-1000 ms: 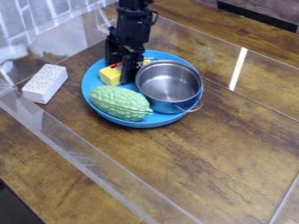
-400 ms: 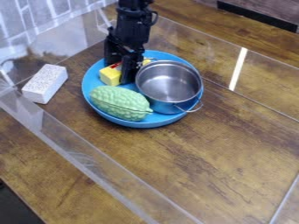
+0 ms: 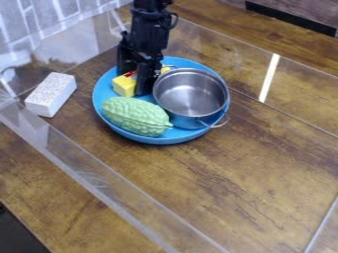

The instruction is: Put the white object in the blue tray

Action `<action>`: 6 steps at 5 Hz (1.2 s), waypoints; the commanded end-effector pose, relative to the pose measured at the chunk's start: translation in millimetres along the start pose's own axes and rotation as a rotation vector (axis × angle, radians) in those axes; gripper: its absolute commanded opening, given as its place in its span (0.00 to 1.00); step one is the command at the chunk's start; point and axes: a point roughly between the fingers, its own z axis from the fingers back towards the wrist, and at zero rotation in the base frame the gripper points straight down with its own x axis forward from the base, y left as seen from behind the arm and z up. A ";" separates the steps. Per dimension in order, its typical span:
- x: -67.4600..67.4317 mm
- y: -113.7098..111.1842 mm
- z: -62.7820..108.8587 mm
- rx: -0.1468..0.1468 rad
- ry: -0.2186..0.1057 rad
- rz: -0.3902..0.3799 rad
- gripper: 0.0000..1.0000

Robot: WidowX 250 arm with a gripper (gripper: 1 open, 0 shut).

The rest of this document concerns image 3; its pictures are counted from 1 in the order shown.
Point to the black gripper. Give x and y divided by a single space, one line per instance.
152 22

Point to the yellow butter block toy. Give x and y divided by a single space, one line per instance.
124 84

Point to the small steel pot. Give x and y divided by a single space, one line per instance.
195 98

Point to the green bumpy gourd toy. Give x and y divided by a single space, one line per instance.
136 116

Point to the white speckled block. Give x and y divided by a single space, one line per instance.
49 95

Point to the dark baseboard strip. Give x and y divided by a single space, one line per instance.
292 19

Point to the clear acrylic enclosure wall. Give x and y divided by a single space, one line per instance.
248 189

